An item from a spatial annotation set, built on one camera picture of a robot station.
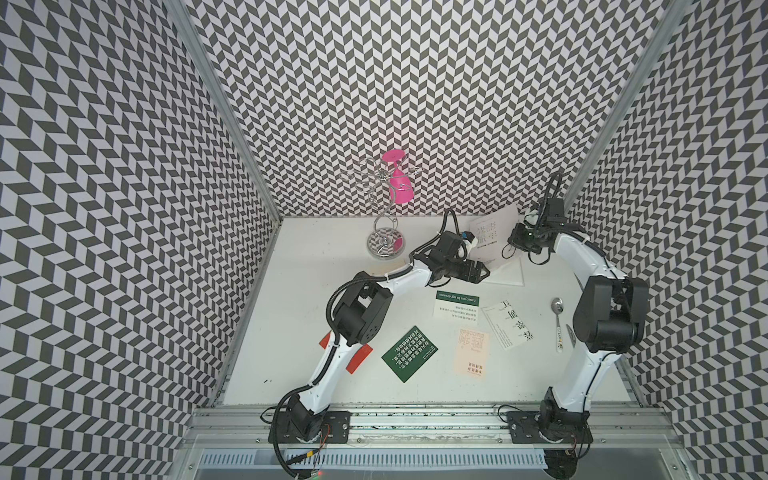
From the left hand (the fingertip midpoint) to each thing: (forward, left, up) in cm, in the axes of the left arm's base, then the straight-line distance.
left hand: (480, 272), depth 93 cm
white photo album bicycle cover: (+16, -8, +3) cm, 18 cm away
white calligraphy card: (-14, -7, -9) cm, 18 cm away
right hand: (+9, -10, +5) cm, 14 cm away
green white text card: (-8, +7, -8) cm, 13 cm away
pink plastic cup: (+28, +25, +12) cm, 39 cm away
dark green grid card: (-23, +23, -8) cm, 33 cm away
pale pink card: (-23, +5, -9) cm, 25 cm away
